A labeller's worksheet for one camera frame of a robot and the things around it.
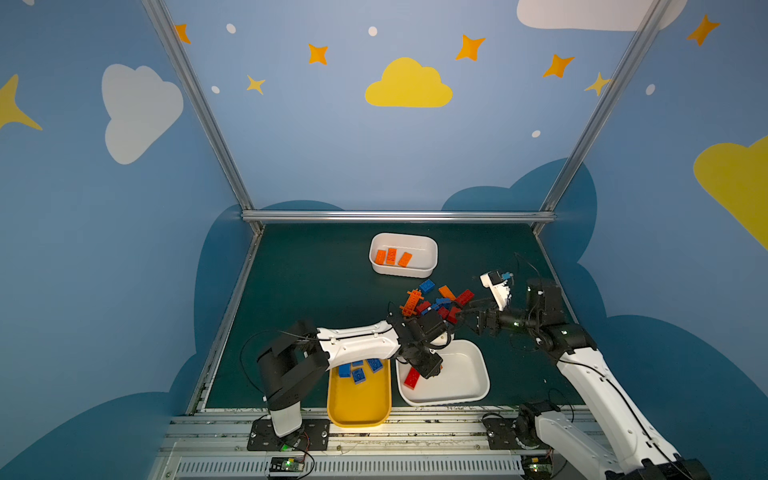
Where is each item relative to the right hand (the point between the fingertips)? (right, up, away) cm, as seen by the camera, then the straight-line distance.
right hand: (468, 307), depth 75 cm
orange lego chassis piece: (-12, -2, +23) cm, 26 cm away
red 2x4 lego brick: (-14, -21, +7) cm, 26 cm away
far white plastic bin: (-7, +15, +38) cm, 41 cm away
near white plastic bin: (+1, -21, +9) cm, 23 cm away
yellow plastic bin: (-26, -28, +5) cm, 39 cm away
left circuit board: (-45, -37, -4) cm, 59 cm away
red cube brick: (-6, -18, +5) cm, 19 cm away
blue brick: (-33, -19, +7) cm, 38 cm away
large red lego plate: (+5, -1, +24) cm, 24 cm away
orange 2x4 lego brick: (-19, +13, +36) cm, 43 cm away
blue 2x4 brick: (-24, -19, +11) cm, 33 cm away
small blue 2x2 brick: (-29, -21, +8) cm, 37 cm away
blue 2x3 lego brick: (-29, -18, +10) cm, 36 cm away
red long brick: (-9, -4, +22) cm, 24 cm away
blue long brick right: (-1, -2, +24) cm, 24 cm away
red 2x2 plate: (-3, -5, +21) cm, 22 cm away
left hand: (-8, -17, +6) cm, 20 cm away
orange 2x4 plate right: (0, 0, +26) cm, 26 cm away
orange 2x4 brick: (-14, +12, +36) cm, 40 cm away
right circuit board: (+16, -38, -4) cm, 42 cm away
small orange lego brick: (-24, +13, +35) cm, 44 cm away
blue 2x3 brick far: (-7, +2, +27) cm, 28 cm away
